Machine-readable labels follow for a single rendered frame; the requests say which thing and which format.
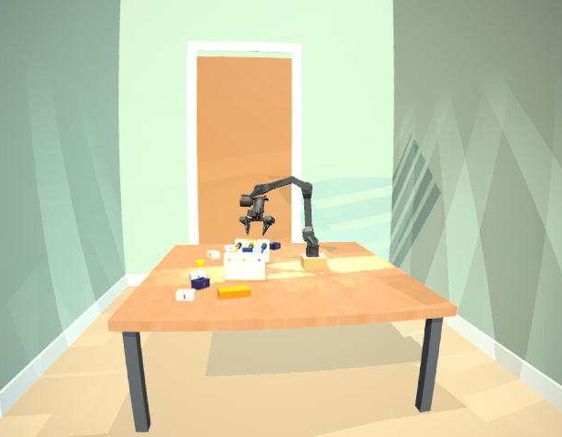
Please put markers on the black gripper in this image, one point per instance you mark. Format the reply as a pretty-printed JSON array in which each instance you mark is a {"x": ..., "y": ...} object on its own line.
[{"x": 267, "y": 221}]

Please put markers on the white block with red arrow mark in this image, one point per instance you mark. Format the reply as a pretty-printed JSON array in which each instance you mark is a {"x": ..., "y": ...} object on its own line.
[{"x": 186, "y": 295}]

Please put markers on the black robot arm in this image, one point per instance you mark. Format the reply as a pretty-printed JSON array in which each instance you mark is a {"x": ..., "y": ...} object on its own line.
[{"x": 313, "y": 249}]

